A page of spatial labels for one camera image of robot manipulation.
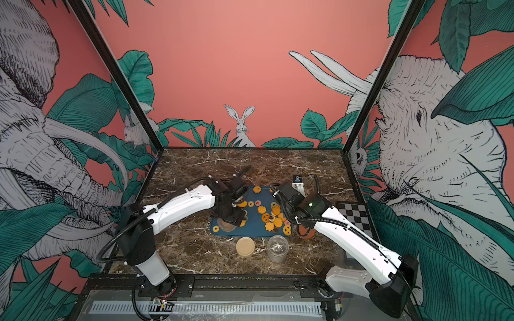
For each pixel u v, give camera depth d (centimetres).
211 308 70
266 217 92
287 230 88
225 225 78
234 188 66
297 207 50
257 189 59
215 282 75
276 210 93
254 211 93
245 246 84
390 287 37
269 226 88
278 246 84
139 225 44
